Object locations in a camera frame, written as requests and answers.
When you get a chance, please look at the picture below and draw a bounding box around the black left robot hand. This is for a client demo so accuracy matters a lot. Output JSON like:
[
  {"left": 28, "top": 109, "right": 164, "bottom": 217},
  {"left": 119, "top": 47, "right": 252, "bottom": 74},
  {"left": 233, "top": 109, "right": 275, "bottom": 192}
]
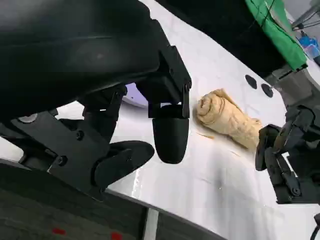
[{"left": 0, "top": 0, "right": 192, "bottom": 202}]

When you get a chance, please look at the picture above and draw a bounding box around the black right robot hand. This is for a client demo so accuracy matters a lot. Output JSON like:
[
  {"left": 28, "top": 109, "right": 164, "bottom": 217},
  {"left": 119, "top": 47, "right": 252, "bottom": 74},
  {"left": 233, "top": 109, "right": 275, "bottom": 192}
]
[{"left": 254, "top": 103, "right": 320, "bottom": 206}]

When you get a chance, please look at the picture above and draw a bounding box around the beige towel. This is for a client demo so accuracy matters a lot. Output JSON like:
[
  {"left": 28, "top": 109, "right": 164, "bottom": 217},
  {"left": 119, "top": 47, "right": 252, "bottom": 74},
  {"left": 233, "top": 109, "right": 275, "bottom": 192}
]
[{"left": 193, "top": 87, "right": 263, "bottom": 151}]

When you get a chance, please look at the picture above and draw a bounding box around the black round table cap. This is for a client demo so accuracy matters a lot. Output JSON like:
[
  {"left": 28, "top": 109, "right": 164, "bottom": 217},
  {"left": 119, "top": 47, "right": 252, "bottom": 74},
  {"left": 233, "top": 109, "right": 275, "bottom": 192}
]
[
  {"left": 260, "top": 83, "right": 275, "bottom": 98},
  {"left": 244, "top": 74, "right": 258, "bottom": 90}
]

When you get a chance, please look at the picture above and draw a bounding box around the lilac plate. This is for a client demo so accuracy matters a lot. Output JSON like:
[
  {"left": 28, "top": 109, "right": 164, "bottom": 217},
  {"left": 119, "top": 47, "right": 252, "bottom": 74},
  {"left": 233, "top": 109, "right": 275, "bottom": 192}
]
[{"left": 121, "top": 83, "right": 150, "bottom": 109}]

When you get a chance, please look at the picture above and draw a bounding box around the blue box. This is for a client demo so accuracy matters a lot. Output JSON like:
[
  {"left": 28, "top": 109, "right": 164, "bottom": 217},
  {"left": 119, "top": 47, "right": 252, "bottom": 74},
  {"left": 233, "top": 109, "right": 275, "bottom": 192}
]
[{"left": 297, "top": 29, "right": 320, "bottom": 60}]

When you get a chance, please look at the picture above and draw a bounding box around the green cloth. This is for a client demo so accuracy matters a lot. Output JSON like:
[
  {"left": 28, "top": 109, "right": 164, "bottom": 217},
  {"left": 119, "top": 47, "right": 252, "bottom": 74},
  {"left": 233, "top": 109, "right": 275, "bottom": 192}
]
[{"left": 244, "top": 0, "right": 309, "bottom": 71}]

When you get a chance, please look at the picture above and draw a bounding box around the grey tripod stand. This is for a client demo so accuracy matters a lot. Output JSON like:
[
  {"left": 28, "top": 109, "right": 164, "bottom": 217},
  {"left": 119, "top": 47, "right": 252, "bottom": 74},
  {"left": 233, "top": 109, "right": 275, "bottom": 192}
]
[{"left": 289, "top": 0, "right": 320, "bottom": 32}]

